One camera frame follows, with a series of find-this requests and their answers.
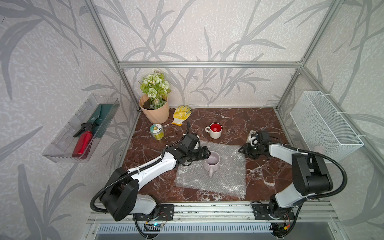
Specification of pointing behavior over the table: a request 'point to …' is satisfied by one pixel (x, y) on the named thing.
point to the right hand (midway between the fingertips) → (240, 151)
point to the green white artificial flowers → (157, 88)
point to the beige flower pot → (155, 116)
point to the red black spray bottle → (84, 141)
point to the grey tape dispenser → (253, 138)
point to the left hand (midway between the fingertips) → (207, 155)
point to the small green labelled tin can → (157, 131)
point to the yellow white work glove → (181, 113)
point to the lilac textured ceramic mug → (212, 163)
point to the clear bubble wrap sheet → (229, 180)
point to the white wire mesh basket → (322, 128)
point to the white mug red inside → (214, 129)
